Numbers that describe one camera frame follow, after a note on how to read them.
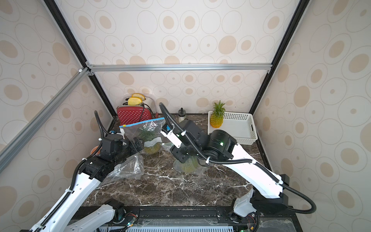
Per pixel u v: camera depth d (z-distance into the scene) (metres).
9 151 0.51
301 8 0.68
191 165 0.80
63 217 0.40
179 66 0.92
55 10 0.69
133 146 0.63
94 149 0.89
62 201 0.41
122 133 0.66
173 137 0.46
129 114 1.02
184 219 0.73
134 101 1.03
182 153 0.51
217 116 1.01
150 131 0.79
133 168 0.86
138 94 1.06
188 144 0.42
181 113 1.07
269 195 0.39
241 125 1.12
